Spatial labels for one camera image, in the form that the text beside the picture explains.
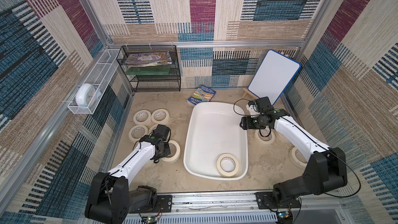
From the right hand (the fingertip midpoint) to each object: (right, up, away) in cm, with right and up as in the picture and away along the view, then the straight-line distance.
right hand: (246, 122), depth 87 cm
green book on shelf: (-49, +32, +14) cm, 60 cm away
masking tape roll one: (-52, +2, +18) cm, 55 cm away
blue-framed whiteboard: (+17, +27, +4) cm, 32 cm away
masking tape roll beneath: (+12, -11, +4) cm, 16 cm away
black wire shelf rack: (-47, +27, +32) cm, 63 cm away
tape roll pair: (-39, -15, -4) cm, 42 cm away
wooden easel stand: (+9, +17, +21) cm, 28 cm away
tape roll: (-13, -25, -8) cm, 29 cm away
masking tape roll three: (-64, +1, +18) cm, 67 cm away
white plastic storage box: (-17, -7, +14) cm, 23 cm away
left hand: (-46, -16, -1) cm, 48 cm away
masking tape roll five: (-64, -7, +10) cm, 65 cm away
